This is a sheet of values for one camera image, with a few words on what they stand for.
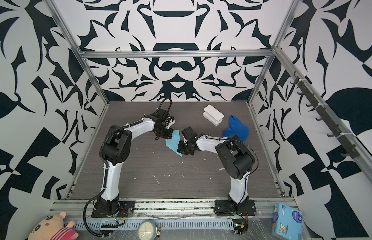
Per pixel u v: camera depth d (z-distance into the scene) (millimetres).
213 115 1051
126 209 740
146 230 660
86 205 684
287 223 661
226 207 744
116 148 559
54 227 637
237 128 1019
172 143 966
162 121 844
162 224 723
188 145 743
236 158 502
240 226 711
